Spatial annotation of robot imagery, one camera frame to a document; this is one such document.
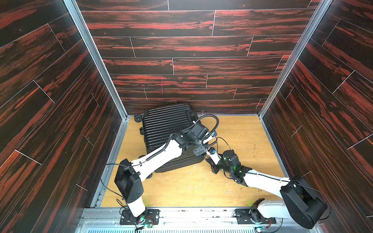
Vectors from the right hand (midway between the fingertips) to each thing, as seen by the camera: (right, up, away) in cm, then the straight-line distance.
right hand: (208, 157), depth 88 cm
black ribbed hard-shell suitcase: (-31, +20, -1) cm, 37 cm away
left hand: (-6, +11, -7) cm, 14 cm away
